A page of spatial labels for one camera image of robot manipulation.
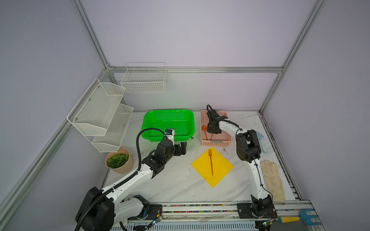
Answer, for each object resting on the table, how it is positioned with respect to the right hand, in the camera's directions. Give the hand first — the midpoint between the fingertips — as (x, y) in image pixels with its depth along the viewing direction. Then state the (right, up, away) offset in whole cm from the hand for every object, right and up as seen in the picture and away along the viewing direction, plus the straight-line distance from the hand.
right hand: (211, 129), depth 108 cm
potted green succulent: (-55, -17, -28) cm, 64 cm away
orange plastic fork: (-2, -16, -12) cm, 20 cm away
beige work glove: (+33, -30, -24) cm, 51 cm away
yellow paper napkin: (+4, -23, -18) cm, 30 cm away
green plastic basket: (-22, +7, +7) cm, 24 cm away
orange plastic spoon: (-5, +1, 0) cm, 6 cm away
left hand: (-23, -7, -26) cm, 35 cm away
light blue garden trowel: (+36, -5, -4) cm, 36 cm away
